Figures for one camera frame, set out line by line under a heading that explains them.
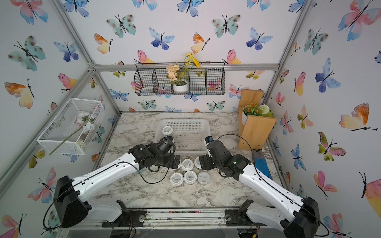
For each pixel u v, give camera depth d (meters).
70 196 0.39
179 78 0.87
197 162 0.86
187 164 0.85
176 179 0.80
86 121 0.75
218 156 0.57
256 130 0.84
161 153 0.60
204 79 0.99
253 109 0.88
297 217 0.38
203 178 0.82
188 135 1.07
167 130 1.00
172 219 0.75
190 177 0.81
